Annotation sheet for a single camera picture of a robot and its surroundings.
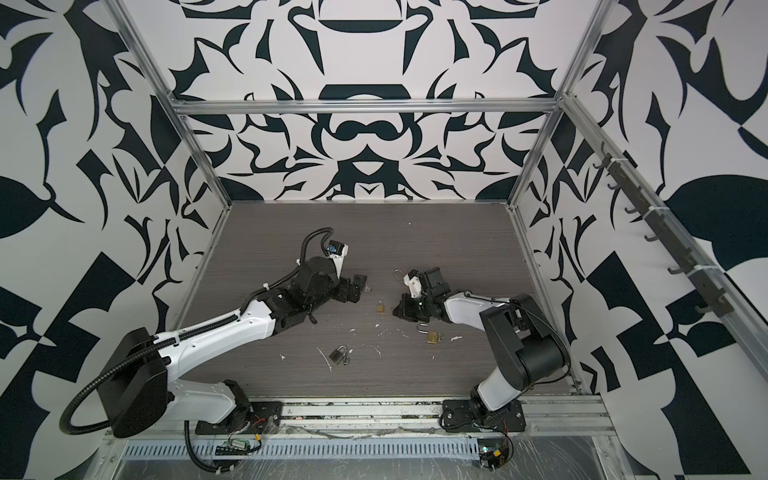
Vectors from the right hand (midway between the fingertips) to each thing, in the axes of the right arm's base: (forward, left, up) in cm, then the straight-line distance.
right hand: (394, 310), depth 90 cm
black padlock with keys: (-12, +15, -2) cm, 19 cm away
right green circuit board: (-34, -22, -4) cm, 41 cm away
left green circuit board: (-33, +37, +1) cm, 50 cm away
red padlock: (+14, 0, -1) cm, 14 cm away
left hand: (+5, +11, +16) cm, 20 cm away
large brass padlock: (-7, -11, -2) cm, 13 cm away
